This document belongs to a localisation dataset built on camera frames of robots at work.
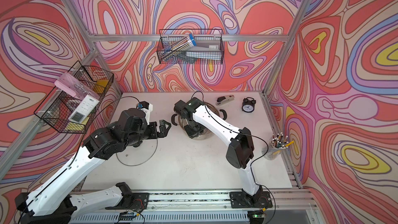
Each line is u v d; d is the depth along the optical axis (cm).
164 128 57
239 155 52
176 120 91
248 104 104
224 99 111
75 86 72
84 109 69
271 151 82
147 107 58
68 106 72
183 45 78
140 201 72
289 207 73
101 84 78
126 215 72
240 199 73
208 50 88
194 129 70
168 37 87
